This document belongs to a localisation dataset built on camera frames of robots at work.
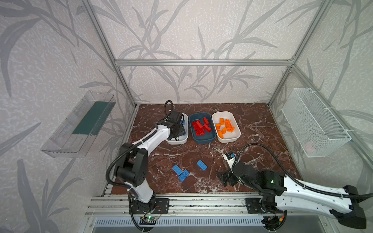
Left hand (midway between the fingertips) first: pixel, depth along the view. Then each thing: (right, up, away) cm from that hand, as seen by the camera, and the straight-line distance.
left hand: (181, 128), depth 92 cm
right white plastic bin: (+32, -7, +8) cm, 34 cm away
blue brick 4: (+2, -27, -10) cm, 28 cm away
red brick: (+17, +4, +15) cm, 23 cm away
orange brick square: (+25, 0, +10) cm, 27 cm away
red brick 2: (+17, -1, +10) cm, 20 cm away
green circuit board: (-15, -45, -20) cm, 52 cm away
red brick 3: (+11, +1, +10) cm, 15 cm away
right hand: (+23, -18, -19) cm, 35 cm away
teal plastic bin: (+18, -7, +6) cm, 20 cm away
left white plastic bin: (+1, -8, +1) cm, 8 cm away
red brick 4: (+12, -4, +9) cm, 16 cm away
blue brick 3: (-1, -25, -8) cm, 26 cm away
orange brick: (+29, +4, +16) cm, 33 cm away
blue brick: (0, +3, +17) cm, 17 cm away
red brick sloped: (+10, -1, +10) cm, 14 cm away
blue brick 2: (+13, -22, -6) cm, 27 cm away
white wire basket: (+63, 0, -29) cm, 70 cm away
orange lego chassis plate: (+32, +1, +10) cm, 34 cm away
